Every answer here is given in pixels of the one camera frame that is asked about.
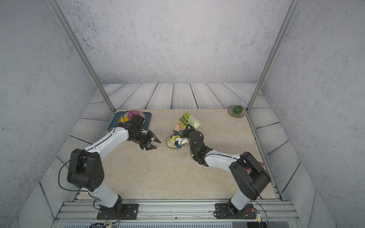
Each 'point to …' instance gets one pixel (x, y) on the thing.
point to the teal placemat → (115, 116)
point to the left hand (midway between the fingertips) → (161, 143)
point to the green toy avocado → (237, 109)
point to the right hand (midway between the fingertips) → (192, 121)
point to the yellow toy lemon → (126, 119)
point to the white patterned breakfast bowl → (169, 143)
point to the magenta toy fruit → (130, 113)
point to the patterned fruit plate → (126, 114)
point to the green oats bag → (185, 119)
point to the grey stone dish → (230, 110)
